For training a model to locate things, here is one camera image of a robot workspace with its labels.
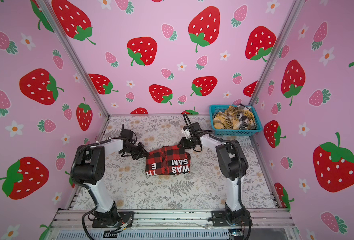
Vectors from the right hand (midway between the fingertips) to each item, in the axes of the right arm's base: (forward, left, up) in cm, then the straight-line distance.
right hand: (178, 145), depth 96 cm
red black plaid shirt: (-12, +5, 0) cm, 13 cm away
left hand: (-6, +18, -3) cm, 19 cm away
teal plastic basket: (+17, -44, +1) cm, 47 cm away
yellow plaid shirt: (+23, -34, +4) cm, 41 cm away
